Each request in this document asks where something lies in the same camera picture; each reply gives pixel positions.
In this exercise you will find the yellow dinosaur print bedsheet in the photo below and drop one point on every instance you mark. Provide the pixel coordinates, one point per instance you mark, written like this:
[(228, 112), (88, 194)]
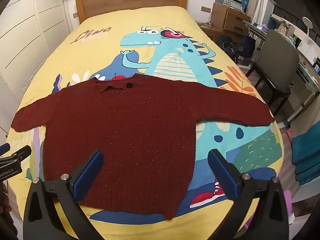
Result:
[(100, 50)]

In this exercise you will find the grey printer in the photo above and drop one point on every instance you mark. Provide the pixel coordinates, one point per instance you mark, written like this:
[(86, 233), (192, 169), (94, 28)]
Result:
[(231, 0)]

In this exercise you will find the wooden dresser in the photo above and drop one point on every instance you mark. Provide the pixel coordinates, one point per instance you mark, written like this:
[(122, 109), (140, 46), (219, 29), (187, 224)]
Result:
[(235, 20)]

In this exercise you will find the folded teal blanket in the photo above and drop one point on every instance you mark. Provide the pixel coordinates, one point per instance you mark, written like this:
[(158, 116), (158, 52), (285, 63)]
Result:
[(307, 155)]

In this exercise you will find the light study desk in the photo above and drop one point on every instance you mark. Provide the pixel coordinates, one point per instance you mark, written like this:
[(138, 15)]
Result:
[(307, 77)]

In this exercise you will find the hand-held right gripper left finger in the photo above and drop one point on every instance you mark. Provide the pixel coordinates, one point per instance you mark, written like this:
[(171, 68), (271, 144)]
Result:
[(87, 175)]

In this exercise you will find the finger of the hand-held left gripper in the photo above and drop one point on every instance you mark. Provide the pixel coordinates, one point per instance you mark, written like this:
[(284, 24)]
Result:
[(22, 153), (4, 149)]

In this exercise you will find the wall outlet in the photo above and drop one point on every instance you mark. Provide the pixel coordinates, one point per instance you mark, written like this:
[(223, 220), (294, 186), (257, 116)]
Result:
[(205, 9)]

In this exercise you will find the dark blue bag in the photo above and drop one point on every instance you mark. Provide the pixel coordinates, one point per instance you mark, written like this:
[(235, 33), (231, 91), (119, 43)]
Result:
[(248, 46)]

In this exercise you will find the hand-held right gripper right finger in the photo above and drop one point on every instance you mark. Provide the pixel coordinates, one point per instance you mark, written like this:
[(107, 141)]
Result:
[(225, 175)]

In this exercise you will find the black backpack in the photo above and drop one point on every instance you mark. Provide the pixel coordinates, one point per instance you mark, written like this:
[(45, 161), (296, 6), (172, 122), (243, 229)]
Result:
[(228, 48)]

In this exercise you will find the person's left hand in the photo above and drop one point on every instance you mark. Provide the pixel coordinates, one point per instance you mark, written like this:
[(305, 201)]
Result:
[(5, 201)]

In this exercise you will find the grey chair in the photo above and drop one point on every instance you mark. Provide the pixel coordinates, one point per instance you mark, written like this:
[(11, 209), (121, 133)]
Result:
[(277, 55)]

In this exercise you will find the white desk lamp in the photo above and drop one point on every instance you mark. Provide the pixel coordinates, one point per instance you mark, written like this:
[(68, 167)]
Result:
[(307, 23)]

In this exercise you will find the white wardrobe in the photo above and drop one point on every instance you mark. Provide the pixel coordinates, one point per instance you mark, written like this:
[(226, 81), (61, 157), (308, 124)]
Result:
[(25, 30)]

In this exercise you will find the dark red knit sweater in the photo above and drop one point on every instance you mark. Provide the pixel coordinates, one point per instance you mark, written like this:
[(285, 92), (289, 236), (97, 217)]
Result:
[(125, 130)]

